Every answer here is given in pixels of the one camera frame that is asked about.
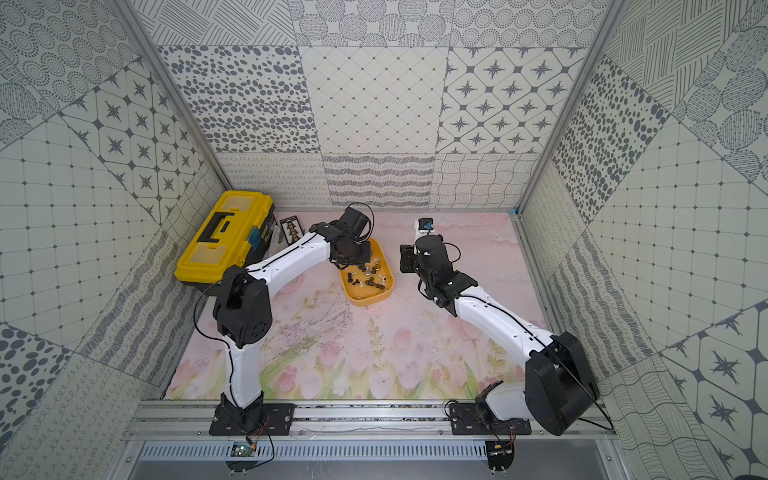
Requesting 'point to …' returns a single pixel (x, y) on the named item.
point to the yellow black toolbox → (235, 233)
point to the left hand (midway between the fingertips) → (367, 253)
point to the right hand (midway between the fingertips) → (409, 249)
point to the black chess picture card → (291, 228)
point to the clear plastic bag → (277, 241)
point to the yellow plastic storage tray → (366, 284)
